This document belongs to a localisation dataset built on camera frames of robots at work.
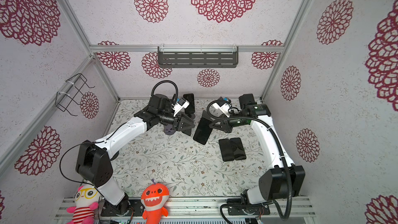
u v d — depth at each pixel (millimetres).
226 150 977
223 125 657
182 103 687
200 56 922
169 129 980
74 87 792
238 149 1041
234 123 627
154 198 688
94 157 443
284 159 417
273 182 406
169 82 641
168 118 689
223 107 636
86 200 702
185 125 706
